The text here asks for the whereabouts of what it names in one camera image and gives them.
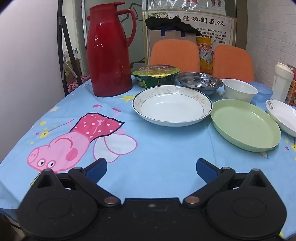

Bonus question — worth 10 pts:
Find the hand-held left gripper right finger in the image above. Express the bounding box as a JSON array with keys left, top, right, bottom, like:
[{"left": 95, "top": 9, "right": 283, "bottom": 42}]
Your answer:
[{"left": 183, "top": 158, "right": 269, "bottom": 207}]

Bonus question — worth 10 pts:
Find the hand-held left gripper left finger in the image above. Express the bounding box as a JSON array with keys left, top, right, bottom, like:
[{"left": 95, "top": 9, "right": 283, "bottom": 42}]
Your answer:
[{"left": 35, "top": 158, "right": 121, "bottom": 207}]

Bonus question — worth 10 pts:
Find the light green plate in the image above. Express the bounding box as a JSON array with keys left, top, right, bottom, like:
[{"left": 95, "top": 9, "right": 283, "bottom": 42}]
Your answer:
[{"left": 210, "top": 99, "right": 282, "bottom": 153}]

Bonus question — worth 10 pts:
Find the large white patterned-rim plate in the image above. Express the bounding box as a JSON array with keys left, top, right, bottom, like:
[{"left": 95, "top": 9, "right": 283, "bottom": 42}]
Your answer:
[{"left": 132, "top": 85, "right": 213, "bottom": 127}]

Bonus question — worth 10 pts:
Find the plain white bowl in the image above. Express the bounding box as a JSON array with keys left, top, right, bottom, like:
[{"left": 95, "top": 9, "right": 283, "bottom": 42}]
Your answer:
[{"left": 222, "top": 78, "right": 258, "bottom": 103}]

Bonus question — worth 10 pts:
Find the stainless steel bowl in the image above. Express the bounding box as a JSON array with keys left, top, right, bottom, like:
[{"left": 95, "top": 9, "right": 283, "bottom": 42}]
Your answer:
[{"left": 175, "top": 72, "right": 224, "bottom": 96}]

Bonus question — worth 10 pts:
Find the small white floral plate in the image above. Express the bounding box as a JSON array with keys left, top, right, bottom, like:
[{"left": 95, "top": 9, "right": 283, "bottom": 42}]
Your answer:
[{"left": 265, "top": 99, "right": 296, "bottom": 138}]

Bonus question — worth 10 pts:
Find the blue plastic bowl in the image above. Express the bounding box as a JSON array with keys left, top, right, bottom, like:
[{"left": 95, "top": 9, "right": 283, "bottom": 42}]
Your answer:
[{"left": 248, "top": 82, "right": 274, "bottom": 103}]

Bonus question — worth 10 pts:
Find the blue cartoon printed tablecloth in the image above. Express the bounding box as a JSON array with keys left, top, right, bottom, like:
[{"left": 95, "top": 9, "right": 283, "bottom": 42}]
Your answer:
[{"left": 0, "top": 67, "right": 296, "bottom": 241}]

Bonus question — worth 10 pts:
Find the pink patterned cloth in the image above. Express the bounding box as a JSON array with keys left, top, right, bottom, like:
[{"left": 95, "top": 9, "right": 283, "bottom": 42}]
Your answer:
[{"left": 67, "top": 74, "right": 90, "bottom": 93}]

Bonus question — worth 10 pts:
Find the open cardboard box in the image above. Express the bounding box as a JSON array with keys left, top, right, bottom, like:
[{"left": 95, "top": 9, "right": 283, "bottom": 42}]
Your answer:
[{"left": 63, "top": 58, "right": 81, "bottom": 86}]

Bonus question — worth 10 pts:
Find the green instant noodle bowl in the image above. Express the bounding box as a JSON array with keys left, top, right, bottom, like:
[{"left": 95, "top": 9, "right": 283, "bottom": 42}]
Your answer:
[{"left": 132, "top": 64, "right": 180, "bottom": 89}]

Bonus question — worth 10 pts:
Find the orange chair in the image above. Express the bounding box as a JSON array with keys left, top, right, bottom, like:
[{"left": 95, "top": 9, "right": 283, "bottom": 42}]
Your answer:
[
  {"left": 149, "top": 39, "right": 200, "bottom": 73},
  {"left": 212, "top": 45, "right": 255, "bottom": 82}
]

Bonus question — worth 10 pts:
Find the yellow snack packet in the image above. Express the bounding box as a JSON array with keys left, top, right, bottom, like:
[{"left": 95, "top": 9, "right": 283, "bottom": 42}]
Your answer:
[{"left": 196, "top": 36, "right": 214, "bottom": 75}]

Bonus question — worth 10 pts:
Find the red thermos jug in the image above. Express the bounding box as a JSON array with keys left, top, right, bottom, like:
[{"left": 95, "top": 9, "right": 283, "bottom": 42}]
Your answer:
[{"left": 86, "top": 1, "right": 137, "bottom": 98}]

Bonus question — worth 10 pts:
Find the white tumbler cup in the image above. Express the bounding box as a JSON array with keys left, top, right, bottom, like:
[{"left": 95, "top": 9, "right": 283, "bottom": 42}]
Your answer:
[{"left": 272, "top": 62, "right": 295, "bottom": 103}]

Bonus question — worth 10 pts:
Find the red cracker box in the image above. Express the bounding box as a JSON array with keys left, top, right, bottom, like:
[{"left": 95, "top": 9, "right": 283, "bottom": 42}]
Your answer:
[{"left": 285, "top": 77, "right": 296, "bottom": 107}]

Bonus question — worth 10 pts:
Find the black metal stand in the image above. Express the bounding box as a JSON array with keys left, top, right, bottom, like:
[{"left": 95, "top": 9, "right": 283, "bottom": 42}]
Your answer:
[{"left": 57, "top": 0, "right": 84, "bottom": 96}]

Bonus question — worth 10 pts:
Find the black cloth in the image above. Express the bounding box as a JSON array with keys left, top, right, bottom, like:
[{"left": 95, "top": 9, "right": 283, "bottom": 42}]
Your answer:
[{"left": 145, "top": 17, "right": 199, "bottom": 34}]

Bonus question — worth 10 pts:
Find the brown bag with blue handles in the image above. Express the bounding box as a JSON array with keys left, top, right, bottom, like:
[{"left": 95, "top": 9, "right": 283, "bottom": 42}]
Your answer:
[{"left": 149, "top": 30, "right": 197, "bottom": 50}]

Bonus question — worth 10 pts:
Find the white text wall poster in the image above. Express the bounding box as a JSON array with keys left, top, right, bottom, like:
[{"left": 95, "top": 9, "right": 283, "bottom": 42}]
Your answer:
[{"left": 143, "top": 10, "right": 237, "bottom": 67}]

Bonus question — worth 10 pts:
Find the plastic-covered wall chart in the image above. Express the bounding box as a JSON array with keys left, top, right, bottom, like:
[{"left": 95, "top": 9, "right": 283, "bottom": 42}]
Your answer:
[{"left": 148, "top": 0, "right": 226, "bottom": 11}]

